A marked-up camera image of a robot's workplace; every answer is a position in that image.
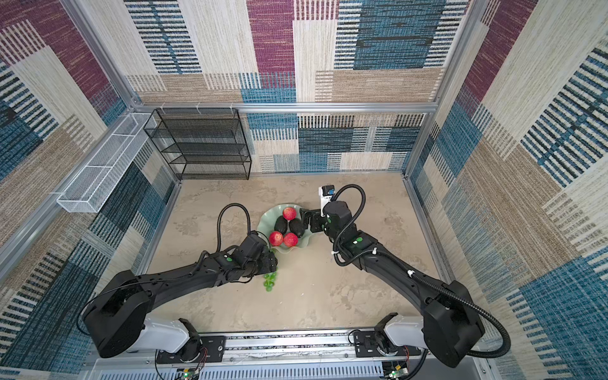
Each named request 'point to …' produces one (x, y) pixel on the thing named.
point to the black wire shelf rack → (201, 143)
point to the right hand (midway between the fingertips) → (313, 211)
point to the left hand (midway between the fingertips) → (272, 260)
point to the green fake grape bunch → (269, 279)
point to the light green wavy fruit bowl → (266, 226)
